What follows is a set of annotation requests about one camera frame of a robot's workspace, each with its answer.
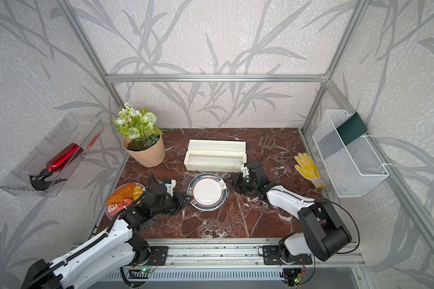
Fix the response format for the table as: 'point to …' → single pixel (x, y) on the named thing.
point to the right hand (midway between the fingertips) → (225, 181)
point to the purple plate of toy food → (121, 196)
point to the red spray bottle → (38, 181)
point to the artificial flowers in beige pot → (141, 137)
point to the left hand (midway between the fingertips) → (195, 199)
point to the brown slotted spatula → (269, 142)
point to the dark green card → (351, 129)
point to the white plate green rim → (210, 192)
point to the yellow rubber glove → (310, 170)
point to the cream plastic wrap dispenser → (214, 155)
